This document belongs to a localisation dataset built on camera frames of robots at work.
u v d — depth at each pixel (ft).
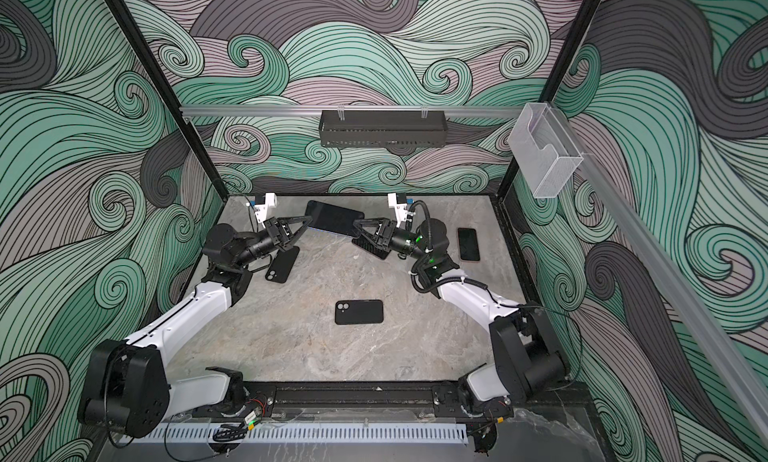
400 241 2.18
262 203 2.24
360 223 2.29
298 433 2.29
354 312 2.90
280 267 3.33
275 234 2.09
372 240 2.17
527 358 1.39
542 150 2.59
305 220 2.28
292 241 2.20
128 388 1.31
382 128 3.10
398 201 2.29
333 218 2.29
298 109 5.76
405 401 2.44
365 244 3.40
